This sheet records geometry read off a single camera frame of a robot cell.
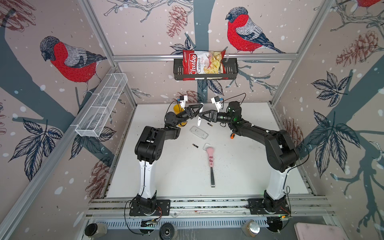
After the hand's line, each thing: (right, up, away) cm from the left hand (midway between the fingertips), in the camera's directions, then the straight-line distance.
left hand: (202, 108), depth 81 cm
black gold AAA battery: (-4, -24, +16) cm, 29 cm away
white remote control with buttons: (-2, -6, 0) cm, 6 cm away
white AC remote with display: (-2, -16, +22) cm, 27 cm away
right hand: (-2, -6, +3) cm, 7 cm away
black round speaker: (-15, -51, -22) cm, 57 cm away
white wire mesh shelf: (-54, -7, -9) cm, 55 cm away
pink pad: (+48, -57, -15) cm, 76 cm away
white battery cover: (+3, -24, +16) cm, 29 cm away
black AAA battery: (+6, -10, +27) cm, 29 cm away
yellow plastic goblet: (-15, 0, +7) cm, 17 cm away
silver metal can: (+19, -50, -21) cm, 57 cm away
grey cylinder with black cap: (-46, -52, -20) cm, 72 cm away
